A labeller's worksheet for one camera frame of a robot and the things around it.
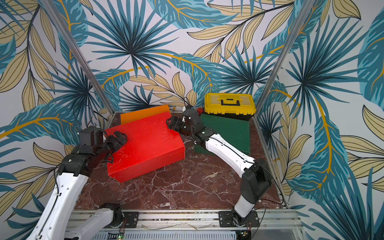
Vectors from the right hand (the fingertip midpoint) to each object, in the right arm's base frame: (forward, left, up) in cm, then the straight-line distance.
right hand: (168, 123), depth 77 cm
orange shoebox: (+29, +33, -24) cm, 50 cm away
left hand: (-10, +21, -2) cm, 23 cm away
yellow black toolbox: (+25, -42, -11) cm, 50 cm away
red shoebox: (-10, +8, -3) cm, 13 cm away
